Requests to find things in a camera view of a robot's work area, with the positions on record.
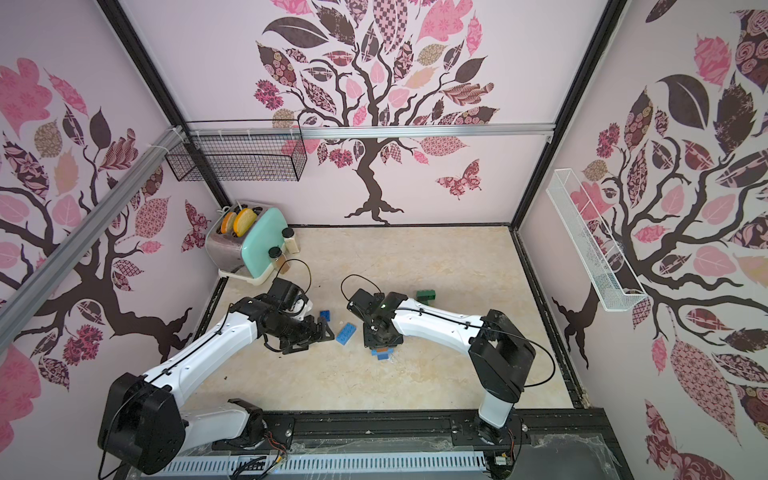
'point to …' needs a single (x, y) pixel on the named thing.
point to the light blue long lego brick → (347, 332)
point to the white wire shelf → (607, 270)
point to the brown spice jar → (278, 259)
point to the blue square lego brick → (325, 314)
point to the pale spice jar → (289, 242)
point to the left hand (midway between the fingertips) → (318, 347)
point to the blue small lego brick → (382, 357)
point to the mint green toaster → (246, 259)
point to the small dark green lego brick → (425, 295)
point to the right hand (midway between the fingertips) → (379, 345)
